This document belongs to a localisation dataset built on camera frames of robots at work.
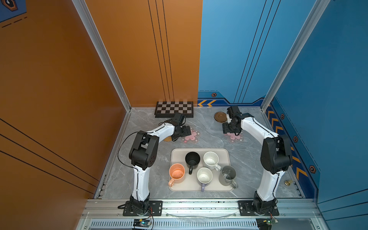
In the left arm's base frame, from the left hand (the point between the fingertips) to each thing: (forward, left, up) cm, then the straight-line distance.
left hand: (185, 132), depth 101 cm
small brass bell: (-33, -59, -1) cm, 68 cm away
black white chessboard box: (+23, +15, 0) cm, 27 cm away
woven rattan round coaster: (-22, +7, +25) cm, 34 cm away
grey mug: (-30, -25, -2) cm, 40 cm away
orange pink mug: (-29, +4, -2) cm, 29 cm away
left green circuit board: (-52, +21, -5) cm, 56 cm away
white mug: (-20, -16, -2) cm, 26 cm away
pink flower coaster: (-3, -6, -3) cm, 7 cm away
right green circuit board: (-52, -41, -3) cm, 66 cm away
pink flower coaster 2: (-4, -34, -2) cm, 34 cm away
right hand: (-1, -28, +5) cm, 29 cm away
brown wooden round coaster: (+16, -27, -1) cm, 32 cm away
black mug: (-22, -5, +3) cm, 23 cm away
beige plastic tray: (-24, -11, -2) cm, 26 cm away
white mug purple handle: (-30, -12, -4) cm, 32 cm away
